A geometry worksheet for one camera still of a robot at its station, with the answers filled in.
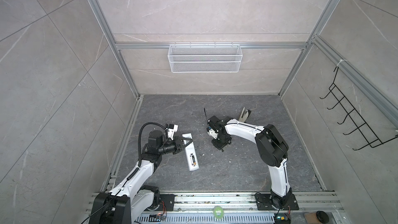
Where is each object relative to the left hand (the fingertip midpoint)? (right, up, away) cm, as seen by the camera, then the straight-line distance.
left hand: (191, 139), depth 77 cm
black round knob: (+60, -33, -9) cm, 69 cm away
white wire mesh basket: (+7, +49, +23) cm, 54 cm away
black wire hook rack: (+72, +3, -19) cm, 74 cm away
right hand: (+16, -7, +17) cm, 24 cm away
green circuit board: (+42, -35, -7) cm, 56 cm away
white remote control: (0, -6, -3) cm, 7 cm away
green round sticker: (+13, -33, -6) cm, 36 cm away
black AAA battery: (+1, -9, -4) cm, 10 cm away
